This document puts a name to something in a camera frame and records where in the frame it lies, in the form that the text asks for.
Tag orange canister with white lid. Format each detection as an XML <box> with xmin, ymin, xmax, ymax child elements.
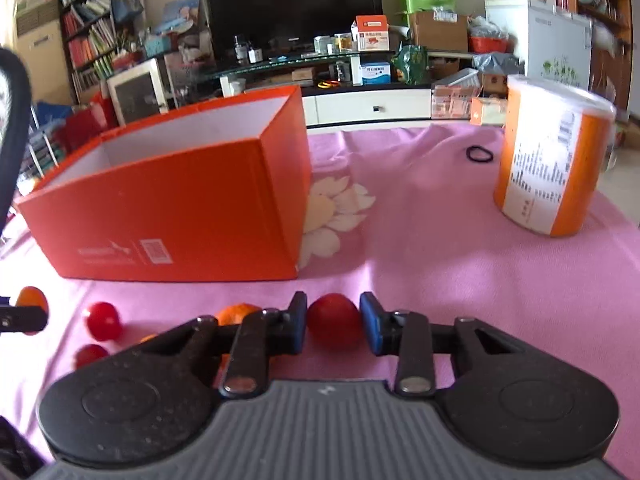
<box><xmin>492</xmin><ymin>74</ymin><xmax>618</xmax><ymax>238</ymax></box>

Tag beige standing air conditioner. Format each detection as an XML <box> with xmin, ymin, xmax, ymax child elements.
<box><xmin>15</xmin><ymin>0</ymin><xmax>73</xmax><ymax>106</ymax></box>

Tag white chest freezer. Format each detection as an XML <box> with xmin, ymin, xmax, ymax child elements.
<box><xmin>485</xmin><ymin>0</ymin><xmax>593</xmax><ymax>91</ymax></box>

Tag dark bookshelf with books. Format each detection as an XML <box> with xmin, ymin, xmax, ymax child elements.
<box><xmin>55</xmin><ymin>0</ymin><xmax>128</xmax><ymax>106</ymax></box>

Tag blue hanging bag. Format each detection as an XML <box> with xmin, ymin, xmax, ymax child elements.
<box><xmin>111</xmin><ymin>0</ymin><xmax>144</xmax><ymax>23</ymax></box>

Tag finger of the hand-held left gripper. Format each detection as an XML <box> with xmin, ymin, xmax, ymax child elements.
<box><xmin>0</xmin><ymin>304</ymin><xmax>48</xmax><ymax>333</ymax></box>

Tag red tomato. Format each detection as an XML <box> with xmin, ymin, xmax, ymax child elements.
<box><xmin>75</xmin><ymin>344</ymin><xmax>110</xmax><ymax>368</ymax></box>
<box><xmin>87</xmin><ymin>302</ymin><xmax>123</xmax><ymax>341</ymax></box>
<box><xmin>306</xmin><ymin>294</ymin><xmax>365</xmax><ymax>351</ymax></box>

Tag blue and white carton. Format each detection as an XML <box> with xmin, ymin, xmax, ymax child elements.
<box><xmin>360</xmin><ymin>64</ymin><xmax>392</xmax><ymax>85</ymax></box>

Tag black curved strap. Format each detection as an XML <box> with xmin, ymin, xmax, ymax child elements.
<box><xmin>0</xmin><ymin>47</ymin><xmax>33</xmax><ymax>231</ymax></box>

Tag white TV stand with drawers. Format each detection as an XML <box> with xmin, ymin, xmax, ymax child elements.
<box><xmin>190</xmin><ymin>52</ymin><xmax>436</xmax><ymax>128</ymax></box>

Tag small orange box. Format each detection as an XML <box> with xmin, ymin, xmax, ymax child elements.
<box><xmin>470</xmin><ymin>97</ymin><xmax>506</xmax><ymax>126</ymax></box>

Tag green foil bag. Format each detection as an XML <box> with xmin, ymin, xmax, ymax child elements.
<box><xmin>391</xmin><ymin>44</ymin><xmax>430</xmax><ymax>86</ymax></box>

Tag small white cabinet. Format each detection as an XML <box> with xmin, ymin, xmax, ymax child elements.
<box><xmin>106</xmin><ymin>57</ymin><xmax>176</xmax><ymax>127</ymax></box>

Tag orange cardboard box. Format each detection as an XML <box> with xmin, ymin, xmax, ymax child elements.
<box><xmin>14</xmin><ymin>85</ymin><xmax>313</xmax><ymax>282</ymax></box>

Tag blue picture board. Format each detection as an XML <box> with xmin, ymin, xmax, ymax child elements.
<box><xmin>162</xmin><ymin>0</ymin><xmax>203</xmax><ymax>41</ymax></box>

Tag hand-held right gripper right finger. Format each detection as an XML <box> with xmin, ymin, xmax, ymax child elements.
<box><xmin>359</xmin><ymin>291</ymin><xmax>506</xmax><ymax>397</ymax></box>

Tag red plastic basin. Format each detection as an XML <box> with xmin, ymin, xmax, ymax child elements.
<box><xmin>470</xmin><ymin>36</ymin><xmax>508</xmax><ymax>53</ymax></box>

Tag red and white carton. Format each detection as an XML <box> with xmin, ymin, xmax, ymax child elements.
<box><xmin>351</xmin><ymin>15</ymin><xmax>391</xmax><ymax>52</ymax></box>

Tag small dark bottles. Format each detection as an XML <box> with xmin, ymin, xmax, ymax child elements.
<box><xmin>232</xmin><ymin>35</ymin><xmax>263</xmax><ymax>64</ymax></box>

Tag wooden shelf unit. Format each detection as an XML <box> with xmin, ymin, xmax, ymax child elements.
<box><xmin>551</xmin><ymin>0</ymin><xmax>640</xmax><ymax>111</ymax></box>

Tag brown cardboard box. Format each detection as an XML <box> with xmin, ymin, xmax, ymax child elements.
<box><xmin>410</xmin><ymin>10</ymin><xmax>469</xmax><ymax>52</ymax></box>

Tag black television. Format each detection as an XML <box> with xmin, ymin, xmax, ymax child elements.
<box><xmin>200</xmin><ymin>0</ymin><xmax>383</xmax><ymax>63</ymax></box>

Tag pink floral tablecloth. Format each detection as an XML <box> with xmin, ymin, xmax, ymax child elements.
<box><xmin>0</xmin><ymin>125</ymin><xmax>640</xmax><ymax>480</ymax></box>

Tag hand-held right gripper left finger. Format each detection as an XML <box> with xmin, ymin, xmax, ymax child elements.
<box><xmin>150</xmin><ymin>291</ymin><xmax>308</xmax><ymax>398</ymax></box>

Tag orange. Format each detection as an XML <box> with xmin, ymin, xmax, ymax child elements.
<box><xmin>215</xmin><ymin>302</ymin><xmax>263</xmax><ymax>326</ymax></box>
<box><xmin>17</xmin><ymin>286</ymin><xmax>49</xmax><ymax>336</ymax></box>

